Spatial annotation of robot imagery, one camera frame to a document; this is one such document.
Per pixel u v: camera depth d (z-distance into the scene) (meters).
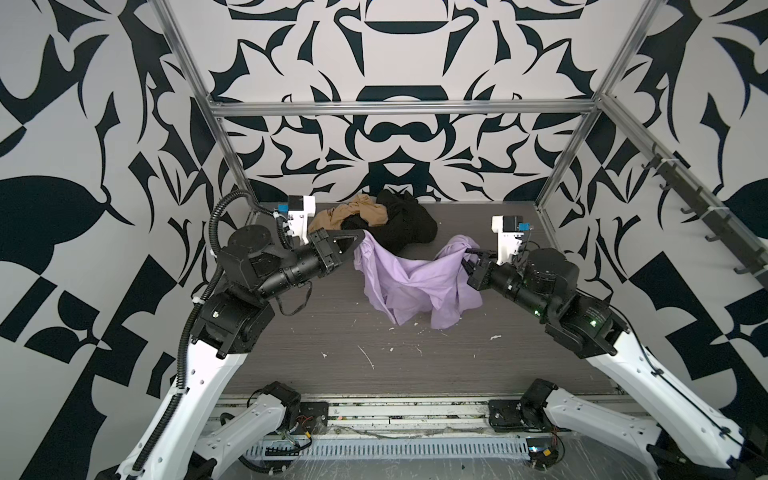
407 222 1.14
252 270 0.41
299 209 0.51
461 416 0.76
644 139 0.75
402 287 0.65
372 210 1.08
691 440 0.39
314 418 0.74
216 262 0.41
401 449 0.65
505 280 0.52
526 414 0.66
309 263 0.48
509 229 0.53
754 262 0.50
